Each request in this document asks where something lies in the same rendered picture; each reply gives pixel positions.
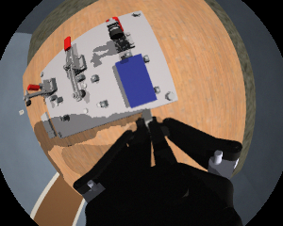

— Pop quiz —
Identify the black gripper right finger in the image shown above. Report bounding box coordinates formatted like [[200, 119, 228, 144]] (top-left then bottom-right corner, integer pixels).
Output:
[[146, 108, 242, 206]]

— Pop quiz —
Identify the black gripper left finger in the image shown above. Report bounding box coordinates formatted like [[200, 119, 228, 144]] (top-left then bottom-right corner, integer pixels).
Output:
[[73, 109, 152, 211]]

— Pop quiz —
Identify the blue rectangular block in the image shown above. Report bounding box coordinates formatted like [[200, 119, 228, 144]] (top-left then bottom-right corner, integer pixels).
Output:
[[115, 54, 157, 108]]

